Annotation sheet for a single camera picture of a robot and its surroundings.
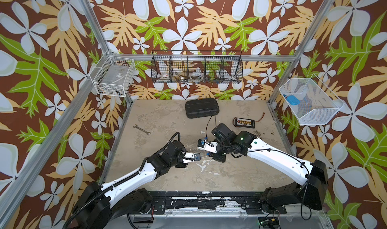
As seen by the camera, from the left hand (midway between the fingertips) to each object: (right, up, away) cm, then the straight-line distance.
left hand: (188, 148), depth 82 cm
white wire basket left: (-44, +42, +3) cm, 61 cm away
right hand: (+11, 0, -6) cm, 12 cm away
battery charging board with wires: (+40, +13, +22) cm, 48 cm away
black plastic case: (+9, +24, +25) cm, 36 cm away
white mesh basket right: (+68, +26, 0) cm, 73 cm away
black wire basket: (+13, +50, +14) cm, 54 cm away
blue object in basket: (+60, +27, +3) cm, 66 cm away
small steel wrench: (-28, +6, +19) cm, 35 cm away
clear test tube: (+8, -1, -12) cm, 14 cm away
